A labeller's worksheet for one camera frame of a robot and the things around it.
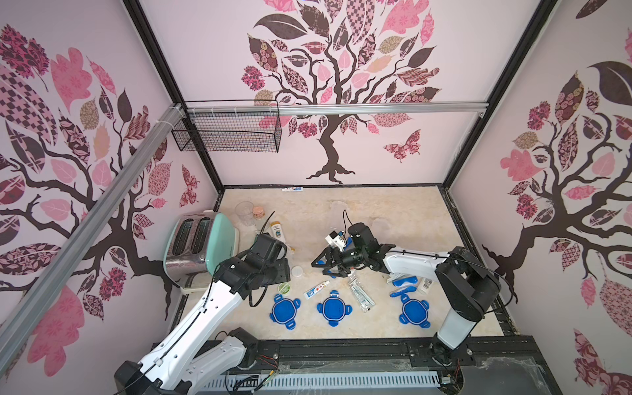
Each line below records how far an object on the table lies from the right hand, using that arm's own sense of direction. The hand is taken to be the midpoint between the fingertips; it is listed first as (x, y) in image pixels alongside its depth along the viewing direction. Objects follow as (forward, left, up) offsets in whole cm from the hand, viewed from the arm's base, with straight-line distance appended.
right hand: (316, 268), depth 80 cm
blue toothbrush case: (-2, -32, -12) cm, 34 cm away
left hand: (-4, +12, +3) cm, 13 cm away
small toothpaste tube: (-4, +3, -12) cm, 13 cm away
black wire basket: (+51, +34, +23) cm, 65 cm away
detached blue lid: (-10, +12, -13) cm, 20 cm away
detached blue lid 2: (-9, -6, -13) cm, 17 cm away
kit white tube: (+22, +17, -9) cm, 29 cm away
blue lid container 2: (+30, -10, -11) cm, 33 cm away
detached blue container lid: (-11, -34, -14) cm, 38 cm away
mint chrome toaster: (+8, +41, +5) cm, 42 cm away
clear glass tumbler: (+32, +32, -7) cm, 46 cm away
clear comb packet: (-6, -16, -12) cm, 21 cm away
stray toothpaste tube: (+48, +12, -11) cm, 50 cm away
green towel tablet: (-2, +12, -12) cm, 17 cm away
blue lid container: (+23, -28, -13) cm, 39 cm away
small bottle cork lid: (+26, +24, -2) cm, 36 cm away
